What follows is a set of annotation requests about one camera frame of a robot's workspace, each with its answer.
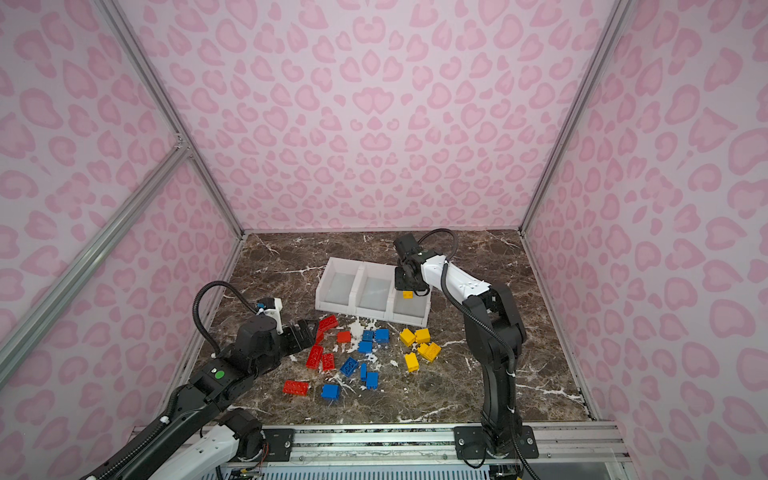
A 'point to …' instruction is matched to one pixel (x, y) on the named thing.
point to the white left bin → (340, 286)
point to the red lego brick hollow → (328, 361)
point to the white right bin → (406, 306)
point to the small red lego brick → (344, 337)
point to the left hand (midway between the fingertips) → (308, 322)
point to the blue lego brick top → (367, 335)
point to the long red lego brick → (328, 323)
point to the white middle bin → (374, 290)
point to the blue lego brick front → (331, 391)
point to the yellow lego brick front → (408, 294)
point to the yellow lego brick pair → (429, 351)
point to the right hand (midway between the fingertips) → (405, 281)
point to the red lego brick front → (294, 387)
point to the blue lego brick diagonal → (349, 366)
